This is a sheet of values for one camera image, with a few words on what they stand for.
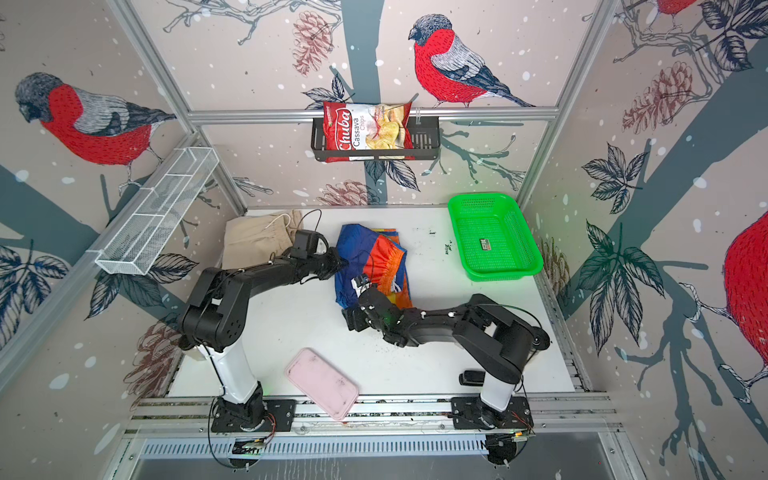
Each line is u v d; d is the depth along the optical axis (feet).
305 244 2.59
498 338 1.53
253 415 2.15
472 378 2.51
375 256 3.30
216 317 1.65
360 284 2.55
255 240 3.46
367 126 2.87
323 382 2.55
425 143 3.11
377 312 2.19
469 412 2.39
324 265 2.81
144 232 2.42
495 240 3.61
